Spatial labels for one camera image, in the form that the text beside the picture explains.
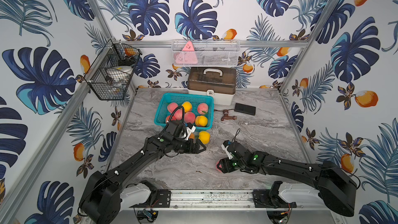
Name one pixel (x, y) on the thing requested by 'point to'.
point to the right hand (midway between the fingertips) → (222, 164)
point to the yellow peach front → (201, 121)
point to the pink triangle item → (187, 56)
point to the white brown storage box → (219, 82)
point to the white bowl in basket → (120, 74)
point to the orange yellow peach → (167, 118)
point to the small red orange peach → (192, 136)
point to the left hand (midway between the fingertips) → (200, 147)
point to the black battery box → (245, 109)
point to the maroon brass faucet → (225, 116)
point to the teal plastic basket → (195, 98)
